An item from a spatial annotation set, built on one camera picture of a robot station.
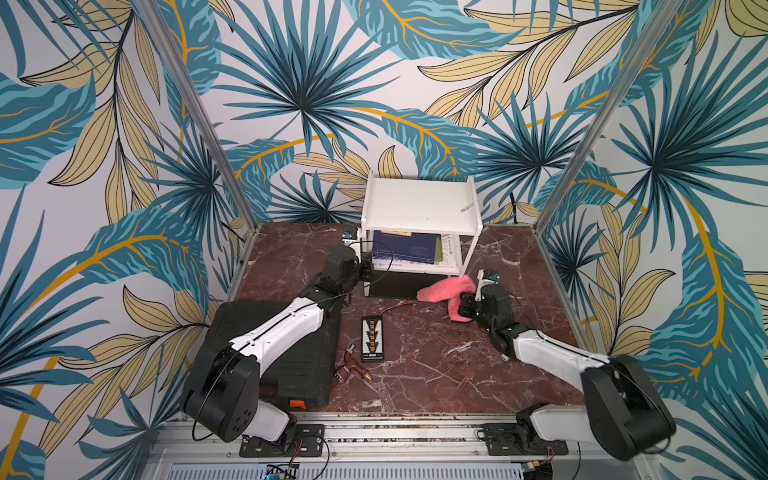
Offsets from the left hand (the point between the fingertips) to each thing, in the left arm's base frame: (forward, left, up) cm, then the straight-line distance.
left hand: (368, 255), depth 84 cm
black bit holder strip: (-16, -1, -20) cm, 26 cm away
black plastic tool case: (-29, +15, -14) cm, 35 cm away
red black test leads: (-3, -13, -21) cm, 24 cm away
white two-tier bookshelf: (0, -15, +12) cm, 19 cm away
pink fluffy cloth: (-6, -23, -8) cm, 25 cm away
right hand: (-4, -28, -12) cm, 31 cm away
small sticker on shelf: (+7, -26, +13) cm, 30 cm away
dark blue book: (+5, -11, -1) cm, 12 cm away
